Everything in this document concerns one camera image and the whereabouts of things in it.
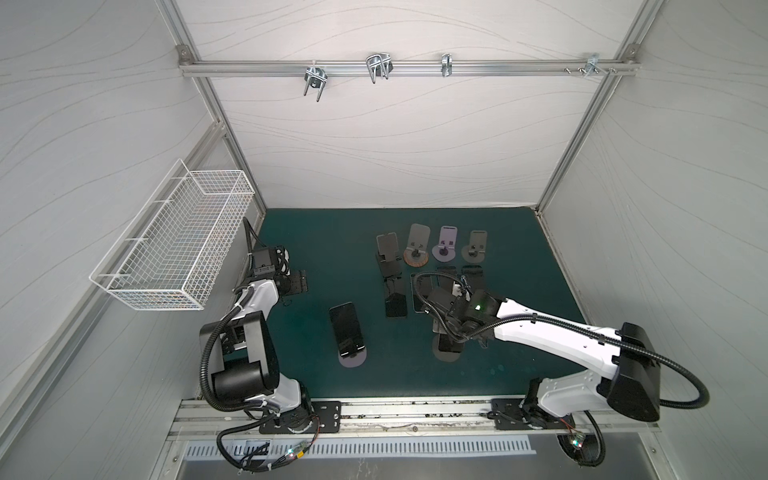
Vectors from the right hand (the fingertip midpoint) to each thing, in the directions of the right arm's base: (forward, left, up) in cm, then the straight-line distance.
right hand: (452, 313), depth 79 cm
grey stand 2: (-7, +1, -13) cm, 15 cm away
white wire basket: (+1, +68, +20) cm, 71 cm away
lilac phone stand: (+30, -1, -11) cm, 32 cm away
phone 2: (-6, +28, 0) cm, 29 cm away
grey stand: (-10, +27, -10) cm, 31 cm away
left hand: (+12, +48, -4) cm, 50 cm away
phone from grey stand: (+21, -11, -16) cm, 29 cm away
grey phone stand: (+27, -11, -7) cm, 30 cm away
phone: (+2, +4, +13) cm, 14 cm away
